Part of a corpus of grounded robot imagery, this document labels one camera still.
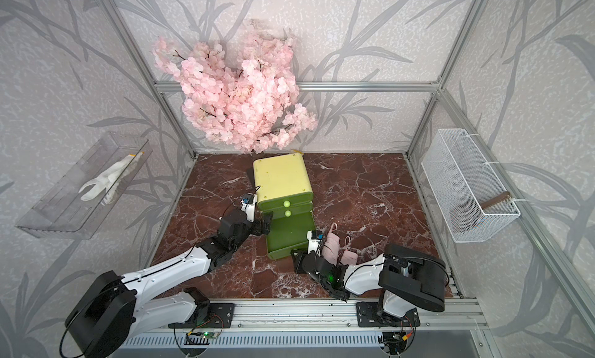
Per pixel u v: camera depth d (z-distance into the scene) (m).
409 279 0.45
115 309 0.40
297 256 0.82
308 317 0.75
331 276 0.65
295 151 1.22
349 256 0.84
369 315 0.72
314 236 0.76
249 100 0.69
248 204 0.72
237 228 0.64
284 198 0.79
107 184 0.67
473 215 0.71
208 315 0.70
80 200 0.64
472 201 0.60
